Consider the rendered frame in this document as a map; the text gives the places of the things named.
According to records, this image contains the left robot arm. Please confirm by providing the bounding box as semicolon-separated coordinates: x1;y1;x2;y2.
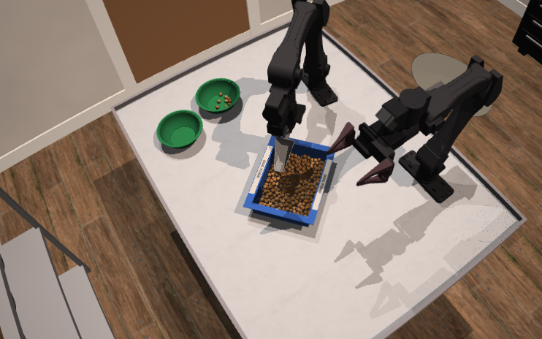
369;55;503;203

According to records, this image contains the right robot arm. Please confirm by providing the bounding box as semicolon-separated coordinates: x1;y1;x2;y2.
262;0;338;137

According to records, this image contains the green bowl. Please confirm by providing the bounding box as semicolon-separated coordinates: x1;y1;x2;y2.
156;110;203;149
195;78;240;114

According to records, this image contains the grey scoop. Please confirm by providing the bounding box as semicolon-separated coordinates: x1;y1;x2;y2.
274;125;295;172

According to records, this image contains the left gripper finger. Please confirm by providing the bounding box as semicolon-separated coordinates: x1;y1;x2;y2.
356;159;392;186
327;122;354;155

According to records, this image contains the dark grey table edge lip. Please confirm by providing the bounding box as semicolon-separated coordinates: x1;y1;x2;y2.
110;20;527;339

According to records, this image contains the blue dog food box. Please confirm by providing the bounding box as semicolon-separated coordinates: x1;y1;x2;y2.
243;136;335;227

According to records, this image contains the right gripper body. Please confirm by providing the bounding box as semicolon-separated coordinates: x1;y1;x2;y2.
287;99;306;126

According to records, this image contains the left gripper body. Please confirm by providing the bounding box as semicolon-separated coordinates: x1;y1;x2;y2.
352;122;395;175

